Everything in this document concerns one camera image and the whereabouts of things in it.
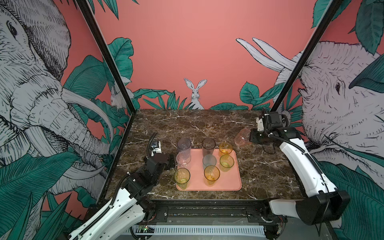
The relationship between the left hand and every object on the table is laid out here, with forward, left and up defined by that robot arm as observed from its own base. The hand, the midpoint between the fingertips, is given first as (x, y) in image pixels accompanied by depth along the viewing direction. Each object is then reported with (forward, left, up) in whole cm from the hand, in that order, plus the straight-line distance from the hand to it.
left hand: (165, 152), depth 75 cm
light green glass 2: (+2, -35, -18) cm, 39 cm away
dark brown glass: (+16, -25, -21) cm, 37 cm away
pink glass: (+10, -43, -3) cm, 44 cm away
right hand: (+7, -44, +4) cm, 45 cm away
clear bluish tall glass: (+16, -9, -20) cm, 27 cm away
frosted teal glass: (+2, -24, -16) cm, 29 cm away
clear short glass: (+4, -8, -17) cm, 19 cm away
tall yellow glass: (-8, -24, -13) cm, 29 cm away
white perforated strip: (-33, -35, -19) cm, 52 cm away
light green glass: (-7, -8, -17) cm, 19 cm away
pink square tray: (-10, -36, -18) cm, 41 cm away
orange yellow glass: (+10, -35, -16) cm, 40 cm away
